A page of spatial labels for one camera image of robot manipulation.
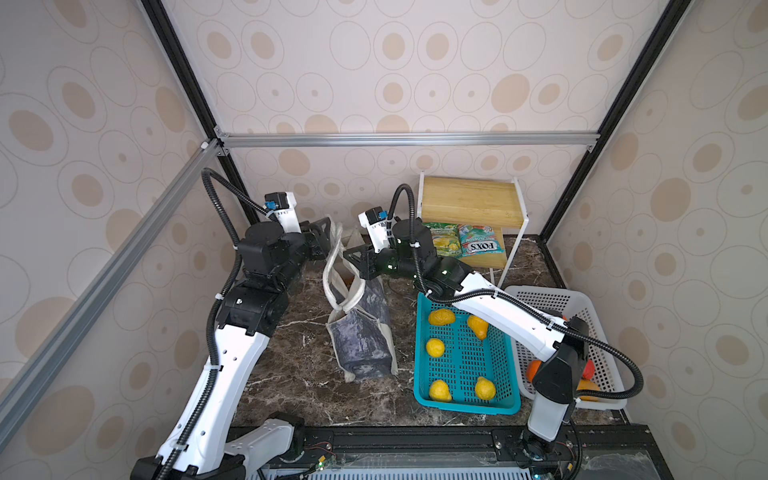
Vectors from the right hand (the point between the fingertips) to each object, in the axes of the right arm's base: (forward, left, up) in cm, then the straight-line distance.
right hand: (345, 254), depth 68 cm
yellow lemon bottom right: (-20, -35, -32) cm, 51 cm away
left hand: (+2, +3, +10) cm, 10 cm away
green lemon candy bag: (+20, -28, -16) cm, 38 cm away
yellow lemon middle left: (-9, -23, -31) cm, 39 cm away
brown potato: (0, 0, -8) cm, 8 cm away
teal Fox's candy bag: (+21, -38, -18) cm, 47 cm away
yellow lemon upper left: (+1, -26, -31) cm, 40 cm away
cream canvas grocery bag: (-11, -3, -12) cm, 17 cm away
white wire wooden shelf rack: (+22, -35, -3) cm, 42 cm away
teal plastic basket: (-11, -32, -35) cm, 49 cm away
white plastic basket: (+5, -65, -31) cm, 72 cm away
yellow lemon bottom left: (-21, -22, -31) cm, 43 cm away
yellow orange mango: (-19, -62, -32) cm, 73 cm away
